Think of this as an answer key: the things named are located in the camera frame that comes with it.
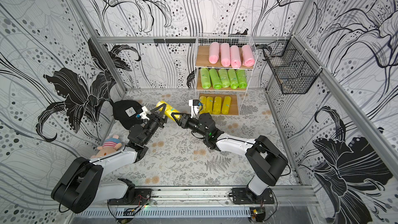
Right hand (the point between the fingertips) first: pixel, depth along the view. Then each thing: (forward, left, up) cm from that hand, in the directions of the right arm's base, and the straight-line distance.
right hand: (175, 114), depth 75 cm
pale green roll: (+23, -26, +3) cm, 34 cm away
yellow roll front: (+21, -22, -21) cm, 37 cm away
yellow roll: (+1, +3, +3) cm, 4 cm away
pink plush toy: (-8, +38, -17) cm, 42 cm away
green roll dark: (+20, -21, +3) cm, 29 cm away
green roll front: (+19, -31, +2) cm, 36 cm away
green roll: (+24, -15, +2) cm, 28 cm away
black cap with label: (+15, +37, -17) cm, 44 cm away
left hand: (+3, +2, 0) cm, 4 cm away
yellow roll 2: (+23, -29, -20) cm, 42 cm away
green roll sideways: (+22, -35, +3) cm, 42 cm away
